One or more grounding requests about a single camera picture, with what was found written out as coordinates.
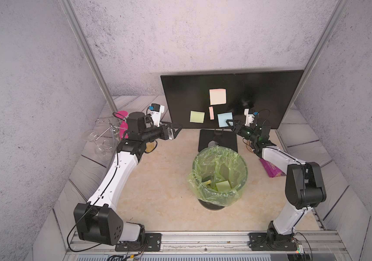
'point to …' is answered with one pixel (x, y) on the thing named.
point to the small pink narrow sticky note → (211, 110)
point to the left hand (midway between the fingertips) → (178, 125)
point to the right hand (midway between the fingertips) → (228, 121)
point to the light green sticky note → (223, 186)
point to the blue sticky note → (222, 118)
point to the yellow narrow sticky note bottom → (208, 182)
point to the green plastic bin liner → (218, 175)
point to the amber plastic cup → (150, 146)
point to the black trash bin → (218, 173)
